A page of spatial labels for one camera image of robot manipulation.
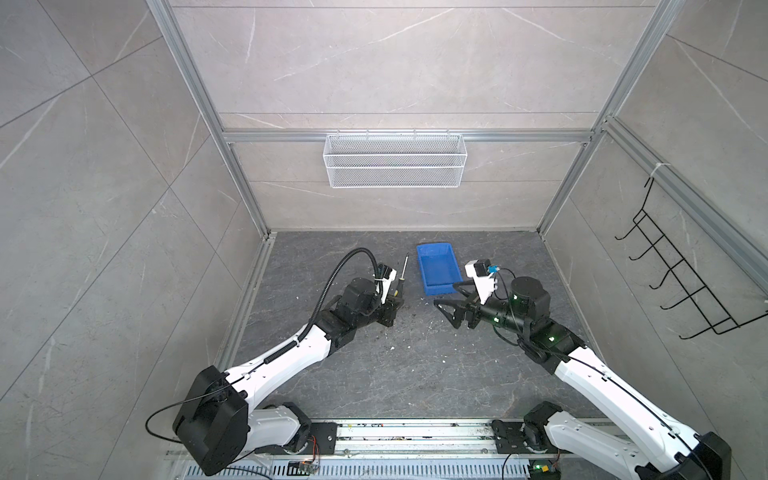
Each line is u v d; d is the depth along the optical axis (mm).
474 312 604
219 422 396
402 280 780
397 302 781
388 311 699
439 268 1060
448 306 628
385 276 688
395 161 1009
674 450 390
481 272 595
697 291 625
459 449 732
